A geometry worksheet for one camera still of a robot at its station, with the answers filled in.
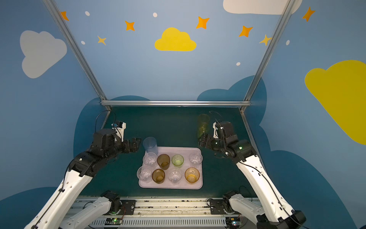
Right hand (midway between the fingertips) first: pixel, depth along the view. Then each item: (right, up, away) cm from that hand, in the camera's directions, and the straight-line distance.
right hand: (206, 139), depth 72 cm
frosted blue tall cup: (-33, -5, +17) cm, 38 cm away
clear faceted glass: (-32, -14, +14) cm, 38 cm away
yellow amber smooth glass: (-7, -23, +12) cm, 27 cm away
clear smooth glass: (-5, -13, +12) cm, 19 cm away
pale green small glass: (-16, -16, +18) cm, 29 cm away
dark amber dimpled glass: (-24, -15, +13) cm, 31 cm away
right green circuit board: (+14, -42, -1) cm, 44 cm away
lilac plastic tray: (-12, -28, +10) cm, 32 cm away
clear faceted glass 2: (-36, -23, +14) cm, 45 cm away
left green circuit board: (-47, -41, -2) cm, 63 cm away
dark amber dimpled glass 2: (-27, -23, +12) cm, 37 cm away
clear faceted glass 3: (-17, -24, +13) cm, 32 cm away
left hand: (-37, 0, -1) cm, 37 cm away
